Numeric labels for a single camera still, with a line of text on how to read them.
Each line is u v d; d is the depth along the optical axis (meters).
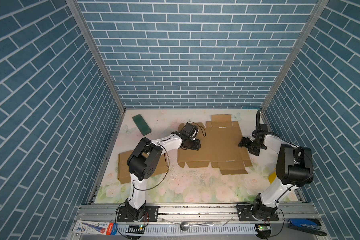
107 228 0.69
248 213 0.73
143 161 0.51
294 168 0.49
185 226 0.69
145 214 0.73
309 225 0.70
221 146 0.96
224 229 0.71
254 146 0.83
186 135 0.77
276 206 0.62
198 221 0.72
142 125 1.08
